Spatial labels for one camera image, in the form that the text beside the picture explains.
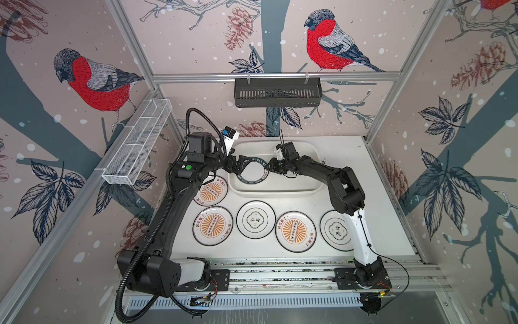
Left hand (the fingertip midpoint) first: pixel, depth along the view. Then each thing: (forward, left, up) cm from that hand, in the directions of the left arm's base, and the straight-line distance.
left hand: (240, 153), depth 73 cm
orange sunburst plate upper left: (+2, +17, -32) cm, 36 cm away
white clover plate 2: (-18, -40, -32) cm, 54 cm away
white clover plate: (-12, -5, -32) cm, 34 cm away
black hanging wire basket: (+45, -17, -2) cm, 48 cm away
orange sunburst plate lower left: (-14, +14, -32) cm, 38 cm away
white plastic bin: (+6, -16, -32) cm, 36 cm away
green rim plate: (+16, -4, -34) cm, 38 cm away
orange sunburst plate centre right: (-18, -22, -32) cm, 42 cm away
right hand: (+14, -10, -28) cm, 33 cm away
